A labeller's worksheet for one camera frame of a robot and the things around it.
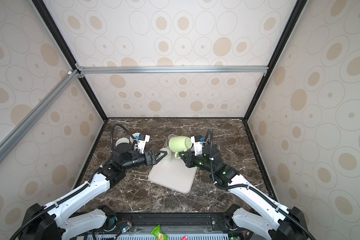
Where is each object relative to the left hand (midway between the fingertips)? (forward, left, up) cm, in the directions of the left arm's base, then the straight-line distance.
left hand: (166, 154), depth 70 cm
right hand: (+1, -7, -3) cm, 7 cm away
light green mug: (+5, -5, +2) cm, 7 cm away
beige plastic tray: (0, -2, -24) cm, 25 cm away
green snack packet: (-29, +4, -21) cm, 36 cm away
